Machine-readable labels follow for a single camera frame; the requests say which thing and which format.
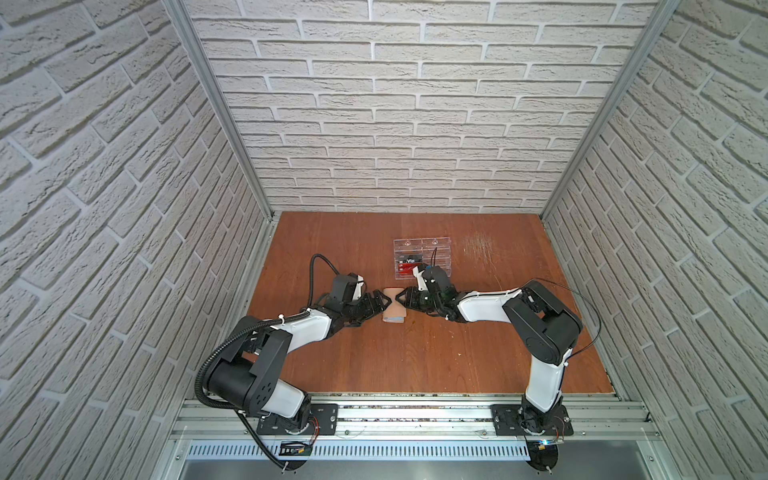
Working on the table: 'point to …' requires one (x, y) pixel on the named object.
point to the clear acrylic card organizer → (412, 252)
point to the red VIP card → (406, 268)
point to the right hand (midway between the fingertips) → (403, 298)
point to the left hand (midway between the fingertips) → (388, 302)
